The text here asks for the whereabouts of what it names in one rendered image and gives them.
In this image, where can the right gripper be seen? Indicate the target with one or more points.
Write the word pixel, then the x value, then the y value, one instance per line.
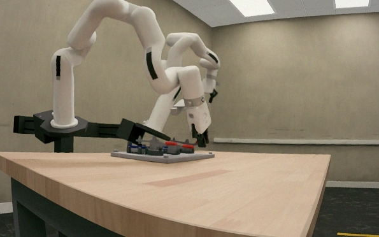
pixel 198 118

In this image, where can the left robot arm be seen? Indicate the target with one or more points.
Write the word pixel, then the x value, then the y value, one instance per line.
pixel 179 42

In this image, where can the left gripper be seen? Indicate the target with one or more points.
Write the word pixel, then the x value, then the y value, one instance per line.
pixel 208 87

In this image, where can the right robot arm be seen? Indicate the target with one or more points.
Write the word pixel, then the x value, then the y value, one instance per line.
pixel 83 37

